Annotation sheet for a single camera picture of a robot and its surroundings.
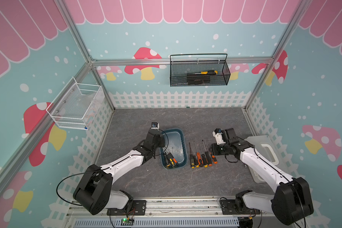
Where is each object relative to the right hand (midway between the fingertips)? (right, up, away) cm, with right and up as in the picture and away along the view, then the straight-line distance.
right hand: (211, 148), depth 85 cm
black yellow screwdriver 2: (-4, -7, +6) cm, 10 cm away
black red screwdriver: (-7, -6, +6) cm, 11 cm away
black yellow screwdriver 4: (-27, -8, +3) cm, 28 cm away
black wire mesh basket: (-19, +51, +9) cm, 56 cm away
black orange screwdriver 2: (+3, -7, +4) cm, 9 cm away
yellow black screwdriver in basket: (0, +48, +6) cm, 49 cm away
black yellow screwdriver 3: (-25, -7, +3) cm, 26 cm away
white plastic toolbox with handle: (+31, +3, 0) cm, 32 cm away
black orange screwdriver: (-1, -8, +4) cm, 9 cm away
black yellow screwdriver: (-11, -8, +4) cm, 14 cm away
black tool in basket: (-7, +43, +4) cm, 44 cm away
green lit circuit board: (-47, -35, -13) cm, 61 cm away
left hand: (-31, +6, +3) cm, 31 cm away
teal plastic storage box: (-22, +2, +6) cm, 23 cm away
